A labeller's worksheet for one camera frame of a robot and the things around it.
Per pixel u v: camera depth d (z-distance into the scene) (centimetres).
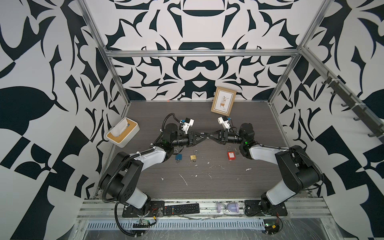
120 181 44
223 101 109
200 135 78
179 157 92
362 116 55
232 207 73
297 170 46
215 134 78
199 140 76
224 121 79
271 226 71
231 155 91
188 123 78
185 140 73
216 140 76
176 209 73
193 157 92
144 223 73
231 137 75
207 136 77
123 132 95
